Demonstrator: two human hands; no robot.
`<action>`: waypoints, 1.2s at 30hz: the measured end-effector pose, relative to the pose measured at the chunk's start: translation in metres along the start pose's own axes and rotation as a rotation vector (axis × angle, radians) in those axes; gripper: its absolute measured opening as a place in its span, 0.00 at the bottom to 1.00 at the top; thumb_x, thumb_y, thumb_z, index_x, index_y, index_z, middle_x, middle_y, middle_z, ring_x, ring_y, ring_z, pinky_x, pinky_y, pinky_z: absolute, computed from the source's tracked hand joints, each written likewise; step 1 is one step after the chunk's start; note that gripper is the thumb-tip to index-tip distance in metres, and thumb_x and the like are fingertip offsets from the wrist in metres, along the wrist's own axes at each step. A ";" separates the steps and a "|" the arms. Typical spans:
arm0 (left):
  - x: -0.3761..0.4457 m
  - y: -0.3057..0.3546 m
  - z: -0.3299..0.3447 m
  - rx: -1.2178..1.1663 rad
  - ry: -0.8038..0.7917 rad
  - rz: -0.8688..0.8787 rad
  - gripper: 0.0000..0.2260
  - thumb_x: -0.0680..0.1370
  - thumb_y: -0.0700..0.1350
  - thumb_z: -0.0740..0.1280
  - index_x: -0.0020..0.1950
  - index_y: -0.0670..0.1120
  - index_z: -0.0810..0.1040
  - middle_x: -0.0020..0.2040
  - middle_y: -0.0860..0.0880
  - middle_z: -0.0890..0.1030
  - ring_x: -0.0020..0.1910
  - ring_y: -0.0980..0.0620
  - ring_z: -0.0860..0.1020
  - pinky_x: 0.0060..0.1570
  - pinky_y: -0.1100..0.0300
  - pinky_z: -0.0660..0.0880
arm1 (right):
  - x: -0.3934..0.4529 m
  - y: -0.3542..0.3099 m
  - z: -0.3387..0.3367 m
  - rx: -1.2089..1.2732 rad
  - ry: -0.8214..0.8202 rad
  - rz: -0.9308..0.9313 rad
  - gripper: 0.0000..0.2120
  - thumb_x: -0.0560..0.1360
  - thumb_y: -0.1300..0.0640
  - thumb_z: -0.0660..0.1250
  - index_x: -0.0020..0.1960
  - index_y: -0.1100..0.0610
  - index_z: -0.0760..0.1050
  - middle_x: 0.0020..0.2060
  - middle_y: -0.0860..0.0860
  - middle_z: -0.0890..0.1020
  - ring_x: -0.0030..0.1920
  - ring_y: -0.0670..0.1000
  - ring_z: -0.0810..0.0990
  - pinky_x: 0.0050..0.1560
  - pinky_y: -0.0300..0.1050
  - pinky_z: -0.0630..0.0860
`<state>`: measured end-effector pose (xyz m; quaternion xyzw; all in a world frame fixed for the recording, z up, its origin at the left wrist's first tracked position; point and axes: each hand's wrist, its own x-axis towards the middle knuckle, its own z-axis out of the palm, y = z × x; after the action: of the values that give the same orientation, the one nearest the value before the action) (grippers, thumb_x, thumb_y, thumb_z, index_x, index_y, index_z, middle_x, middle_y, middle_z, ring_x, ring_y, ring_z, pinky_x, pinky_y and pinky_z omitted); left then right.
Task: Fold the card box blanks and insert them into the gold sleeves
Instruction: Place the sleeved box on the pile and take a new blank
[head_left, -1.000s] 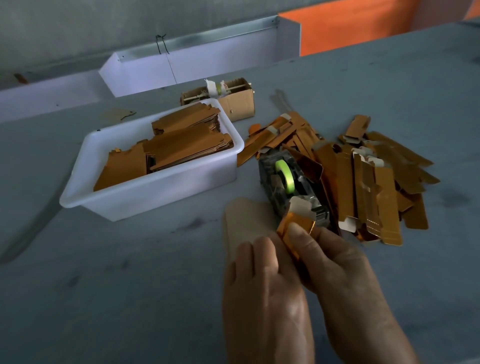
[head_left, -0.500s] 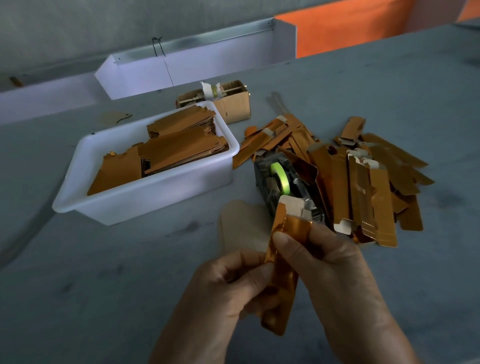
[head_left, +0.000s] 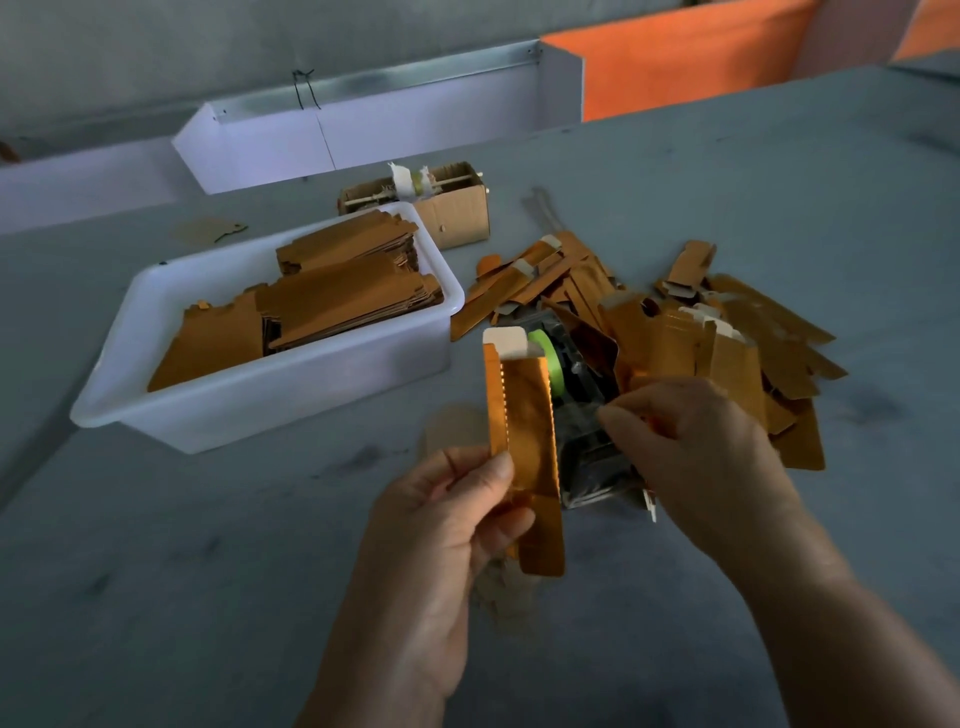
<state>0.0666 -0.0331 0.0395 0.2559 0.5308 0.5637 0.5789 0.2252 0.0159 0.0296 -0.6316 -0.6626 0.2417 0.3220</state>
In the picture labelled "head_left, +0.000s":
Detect long white tray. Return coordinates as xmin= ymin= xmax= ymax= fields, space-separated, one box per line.
xmin=171 ymin=40 xmax=584 ymax=197
xmin=0 ymin=139 xmax=197 ymax=234

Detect small cardboard box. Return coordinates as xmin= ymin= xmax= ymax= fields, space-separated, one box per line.
xmin=337 ymin=162 xmax=492 ymax=251

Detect pile of gold boxes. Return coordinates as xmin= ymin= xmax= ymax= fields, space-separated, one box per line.
xmin=450 ymin=232 xmax=849 ymax=471

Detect person's right forearm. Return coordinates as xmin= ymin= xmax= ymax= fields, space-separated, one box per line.
xmin=742 ymin=543 xmax=960 ymax=728

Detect person's left forearm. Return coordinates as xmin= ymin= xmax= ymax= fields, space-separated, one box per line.
xmin=297 ymin=667 xmax=452 ymax=728

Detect person's right hand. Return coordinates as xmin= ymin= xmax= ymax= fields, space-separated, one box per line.
xmin=597 ymin=378 xmax=834 ymax=594

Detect gold cartons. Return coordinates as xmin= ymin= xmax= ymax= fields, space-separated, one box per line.
xmin=147 ymin=210 xmax=444 ymax=393

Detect white plastic bin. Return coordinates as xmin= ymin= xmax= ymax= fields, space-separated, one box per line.
xmin=70 ymin=222 xmax=467 ymax=455

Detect black tape dispenser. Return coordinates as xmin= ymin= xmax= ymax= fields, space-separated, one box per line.
xmin=540 ymin=330 xmax=654 ymax=512

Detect green tape roll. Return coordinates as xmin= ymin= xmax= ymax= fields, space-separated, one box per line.
xmin=532 ymin=330 xmax=569 ymax=395

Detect gold carton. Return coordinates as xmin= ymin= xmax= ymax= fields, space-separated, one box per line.
xmin=483 ymin=342 xmax=567 ymax=578

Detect pile of beige blanks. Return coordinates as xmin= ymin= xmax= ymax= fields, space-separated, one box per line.
xmin=424 ymin=405 xmax=542 ymax=632

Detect person's left hand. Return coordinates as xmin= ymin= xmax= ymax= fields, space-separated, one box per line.
xmin=352 ymin=445 xmax=537 ymax=699

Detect orange tray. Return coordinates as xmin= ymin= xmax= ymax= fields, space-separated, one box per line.
xmin=543 ymin=0 xmax=960 ymax=122

